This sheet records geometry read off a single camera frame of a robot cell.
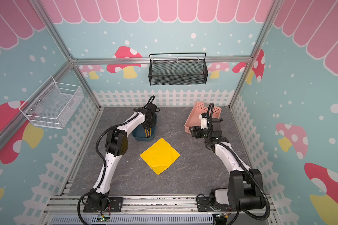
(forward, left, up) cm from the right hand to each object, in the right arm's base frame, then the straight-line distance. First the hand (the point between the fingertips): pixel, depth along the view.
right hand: (193, 127), depth 87 cm
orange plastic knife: (+7, +30, -15) cm, 34 cm away
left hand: (+12, +30, -15) cm, 35 cm away
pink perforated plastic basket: (+20, -4, -16) cm, 26 cm away
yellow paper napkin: (-12, +21, -16) cm, 29 cm away
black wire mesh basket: (+37, +10, +18) cm, 42 cm away
